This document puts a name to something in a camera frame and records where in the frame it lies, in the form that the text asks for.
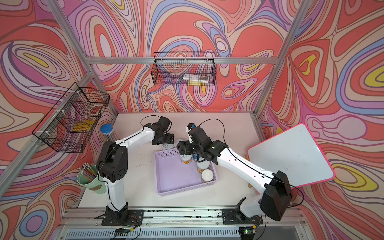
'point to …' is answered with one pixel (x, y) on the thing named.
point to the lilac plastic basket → (173, 177)
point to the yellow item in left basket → (82, 126)
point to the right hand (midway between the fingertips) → (185, 149)
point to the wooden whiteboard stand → (250, 185)
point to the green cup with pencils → (89, 176)
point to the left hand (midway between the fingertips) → (168, 141)
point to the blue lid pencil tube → (107, 129)
